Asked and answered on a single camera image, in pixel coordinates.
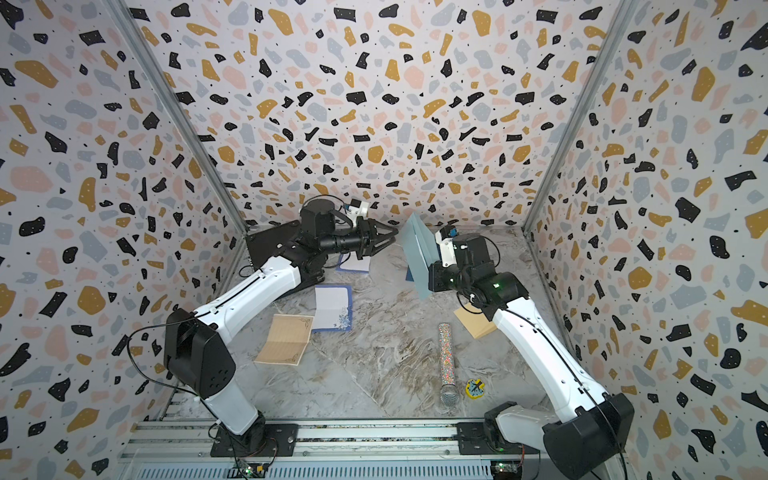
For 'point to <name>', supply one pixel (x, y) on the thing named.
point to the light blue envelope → (422, 250)
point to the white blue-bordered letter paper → (333, 308)
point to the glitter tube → (449, 393)
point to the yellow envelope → (477, 324)
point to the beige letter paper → (287, 340)
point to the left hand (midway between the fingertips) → (399, 235)
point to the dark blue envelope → (409, 275)
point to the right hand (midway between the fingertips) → (429, 269)
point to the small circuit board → (252, 470)
